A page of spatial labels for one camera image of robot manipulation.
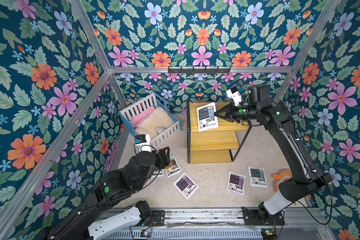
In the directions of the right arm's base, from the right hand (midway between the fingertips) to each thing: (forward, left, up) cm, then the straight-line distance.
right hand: (216, 111), depth 63 cm
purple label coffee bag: (-18, +14, -40) cm, 47 cm away
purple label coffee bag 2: (-15, -15, -42) cm, 47 cm away
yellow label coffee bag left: (-11, +29, -41) cm, 51 cm away
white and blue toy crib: (+37, +41, -25) cm, 60 cm away
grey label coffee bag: (-12, -28, -41) cm, 51 cm away
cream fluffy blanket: (+25, +35, -32) cm, 54 cm away
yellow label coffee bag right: (-9, +22, -40) cm, 46 cm away
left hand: (-15, +20, -9) cm, 27 cm away
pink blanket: (+22, +49, -29) cm, 61 cm away
